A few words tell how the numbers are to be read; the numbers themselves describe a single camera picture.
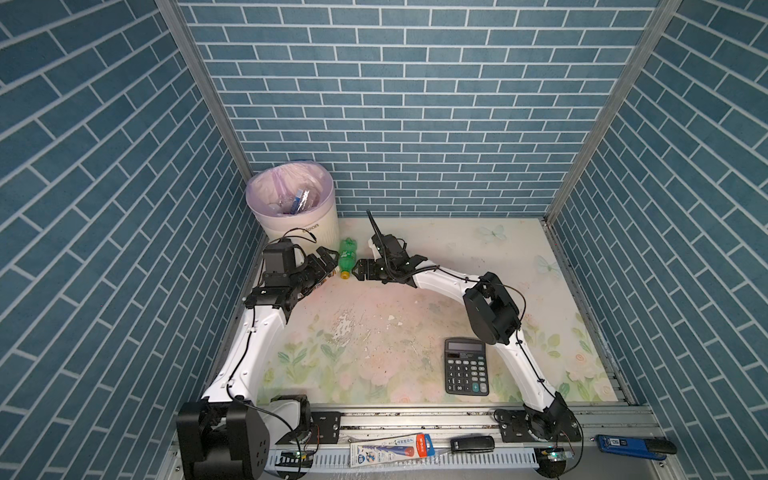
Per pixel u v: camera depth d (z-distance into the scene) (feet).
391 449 2.28
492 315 1.96
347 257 3.34
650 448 2.23
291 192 3.34
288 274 2.03
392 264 2.60
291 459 2.37
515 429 2.41
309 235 2.37
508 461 2.53
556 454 2.34
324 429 2.41
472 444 2.26
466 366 2.70
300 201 3.16
